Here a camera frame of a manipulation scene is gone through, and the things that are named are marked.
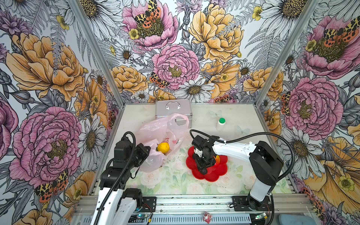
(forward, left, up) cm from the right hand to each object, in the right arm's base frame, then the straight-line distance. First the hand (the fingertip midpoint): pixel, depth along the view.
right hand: (203, 170), depth 83 cm
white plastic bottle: (+31, -16, +2) cm, 34 cm away
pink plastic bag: (+25, +19, +8) cm, 33 cm away
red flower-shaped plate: (-1, -6, -1) cm, 6 cm away
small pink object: (-22, +1, +2) cm, 23 cm away
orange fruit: (+6, -9, +1) cm, 11 cm away
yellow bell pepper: (+14, +23, +4) cm, 28 cm away
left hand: (+5, +28, +17) cm, 33 cm away
